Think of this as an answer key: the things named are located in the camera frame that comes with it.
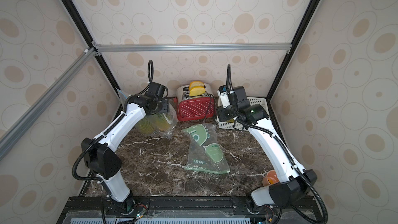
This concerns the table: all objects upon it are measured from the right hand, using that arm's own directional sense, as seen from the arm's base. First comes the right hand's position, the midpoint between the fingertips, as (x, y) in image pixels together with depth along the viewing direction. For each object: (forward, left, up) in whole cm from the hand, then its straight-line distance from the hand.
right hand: (219, 110), depth 74 cm
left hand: (+8, +29, -5) cm, 30 cm away
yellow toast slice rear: (+29, +15, -8) cm, 34 cm away
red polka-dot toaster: (+16, +14, -16) cm, 26 cm away
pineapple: (+5, +34, -18) cm, 39 cm away
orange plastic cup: (-21, -28, -29) cm, 46 cm away
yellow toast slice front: (+23, +13, -7) cm, 27 cm away
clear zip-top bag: (+9, +28, -17) cm, 34 cm away
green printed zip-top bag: (-11, +7, -24) cm, 27 cm away
